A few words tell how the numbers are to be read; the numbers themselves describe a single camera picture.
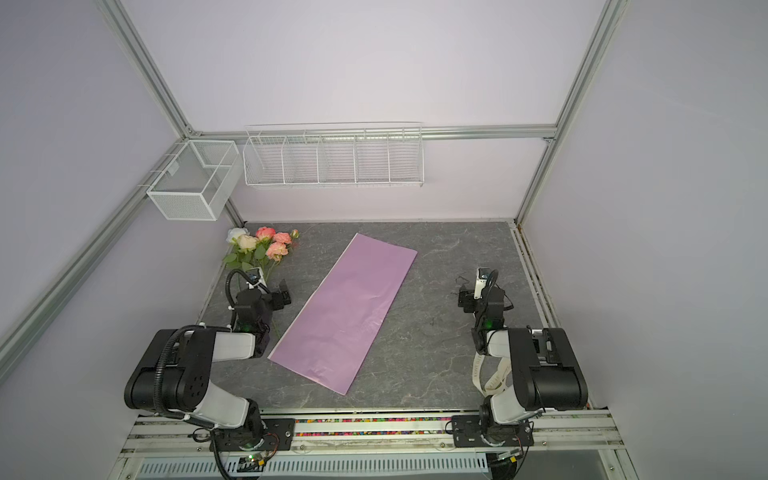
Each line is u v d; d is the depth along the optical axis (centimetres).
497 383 82
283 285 87
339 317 94
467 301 85
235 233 112
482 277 81
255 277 80
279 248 108
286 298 89
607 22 71
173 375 46
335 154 102
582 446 73
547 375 45
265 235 112
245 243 111
